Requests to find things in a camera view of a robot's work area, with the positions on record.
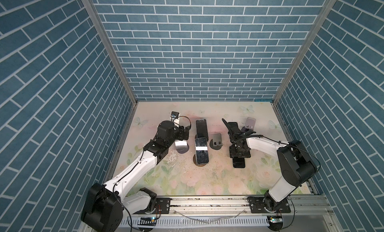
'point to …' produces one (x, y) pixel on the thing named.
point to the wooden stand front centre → (201, 159)
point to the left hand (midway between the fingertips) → (182, 124)
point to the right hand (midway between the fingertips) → (235, 154)
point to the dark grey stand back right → (216, 143)
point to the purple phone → (182, 146)
